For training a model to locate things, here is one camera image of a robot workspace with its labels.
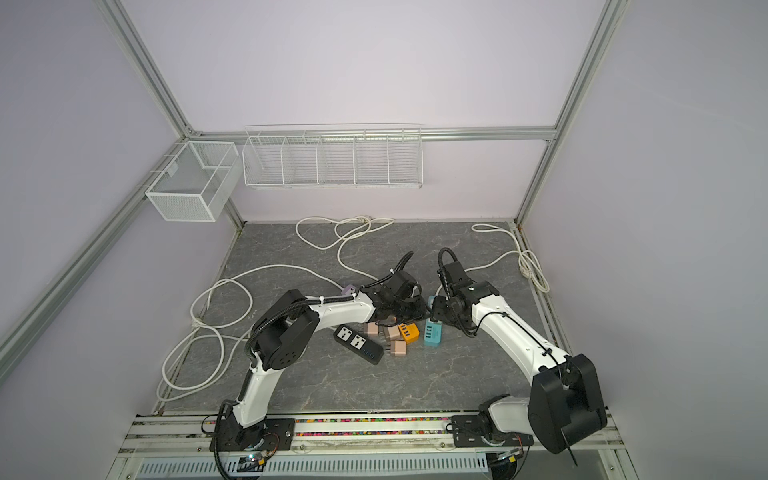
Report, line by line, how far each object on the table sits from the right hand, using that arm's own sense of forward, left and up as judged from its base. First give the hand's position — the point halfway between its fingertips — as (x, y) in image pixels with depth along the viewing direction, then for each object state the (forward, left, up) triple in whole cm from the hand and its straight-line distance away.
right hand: (444, 317), depth 85 cm
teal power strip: (-2, +3, -7) cm, 7 cm away
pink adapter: (-1, +15, -6) cm, 16 cm away
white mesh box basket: (+41, +81, +18) cm, 92 cm away
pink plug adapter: (-1, +21, -6) cm, 22 cm away
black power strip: (-5, +25, -6) cm, 26 cm away
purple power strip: (+13, +30, -6) cm, 33 cm away
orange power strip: (-2, +10, -6) cm, 12 cm away
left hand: (+2, +2, -5) cm, 6 cm away
